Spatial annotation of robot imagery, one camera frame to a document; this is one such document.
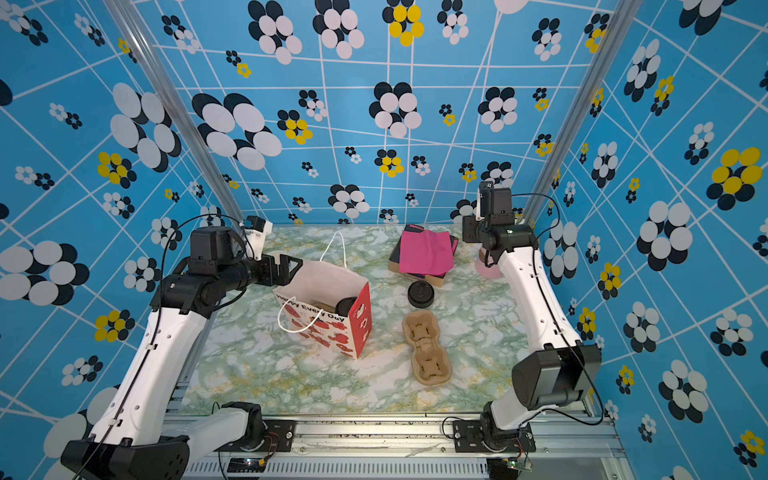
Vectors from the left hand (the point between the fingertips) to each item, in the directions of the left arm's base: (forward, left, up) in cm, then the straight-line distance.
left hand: (287, 258), depth 71 cm
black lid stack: (+7, -35, -27) cm, 45 cm away
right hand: (+13, -50, -1) cm, 52 cm away
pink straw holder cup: (+19, -59, -32) cm, 70 cm away
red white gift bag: (+2, -6, -24) cm, 25 cm away
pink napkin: (+23, -38, -25) cm, 51 cm away
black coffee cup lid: (-4, -12, -16) cm, 20 cm away
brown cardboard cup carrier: (-16, -36, -28) cm, 49 cm away
